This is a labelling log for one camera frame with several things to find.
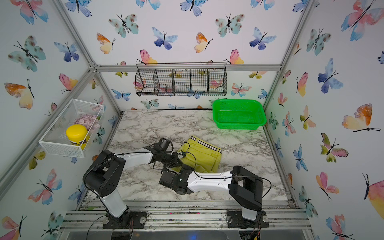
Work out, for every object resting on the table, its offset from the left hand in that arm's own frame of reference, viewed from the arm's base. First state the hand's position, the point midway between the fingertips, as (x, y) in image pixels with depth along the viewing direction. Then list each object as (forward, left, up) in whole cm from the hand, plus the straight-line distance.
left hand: (184, 165), depth 91 cm
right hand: (-7, -1, +5) cm, 9 cm away
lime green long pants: (+6, -9, 0) cm, 11 cm away
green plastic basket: (+44, -42, -3) cm, 61 cm away
